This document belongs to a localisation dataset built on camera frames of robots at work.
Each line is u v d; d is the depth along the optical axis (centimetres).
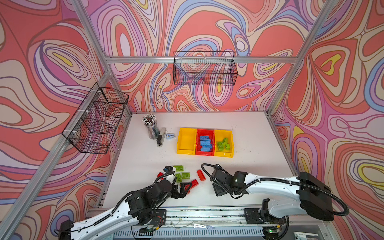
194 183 84
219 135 101
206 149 96
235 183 58
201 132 103
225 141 97
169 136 104
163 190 56
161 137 101
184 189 69
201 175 88
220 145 98
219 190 71
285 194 46
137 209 53
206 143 97
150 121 91
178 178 84
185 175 86
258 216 73
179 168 88
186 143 98
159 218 72
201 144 98
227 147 97
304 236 67
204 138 102
